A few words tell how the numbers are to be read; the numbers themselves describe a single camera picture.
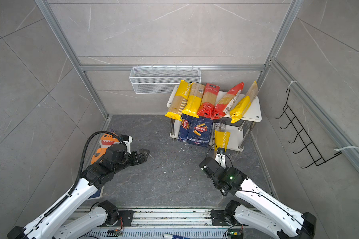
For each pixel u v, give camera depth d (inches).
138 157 25.9
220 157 25.1
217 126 39.7
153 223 28.7
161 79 38.7
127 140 26.4
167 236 26.5
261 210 17.7
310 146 24.7
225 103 29.4
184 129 38.6
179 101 30.0
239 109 27.1
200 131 37.5
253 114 29.3
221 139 32.2
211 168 21.4
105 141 37.1
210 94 31.1
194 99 30.0
